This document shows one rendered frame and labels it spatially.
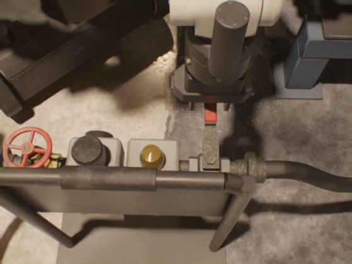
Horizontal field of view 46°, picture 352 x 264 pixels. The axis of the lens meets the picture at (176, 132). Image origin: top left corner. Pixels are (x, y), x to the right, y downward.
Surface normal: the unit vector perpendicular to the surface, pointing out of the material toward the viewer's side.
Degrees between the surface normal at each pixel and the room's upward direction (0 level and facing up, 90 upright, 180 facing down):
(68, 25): 0
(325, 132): 0
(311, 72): 90
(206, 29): 90
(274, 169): 17
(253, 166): 9
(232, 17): 0
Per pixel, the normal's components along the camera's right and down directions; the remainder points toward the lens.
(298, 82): -0.03, 0.91
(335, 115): 0.00, -0.41
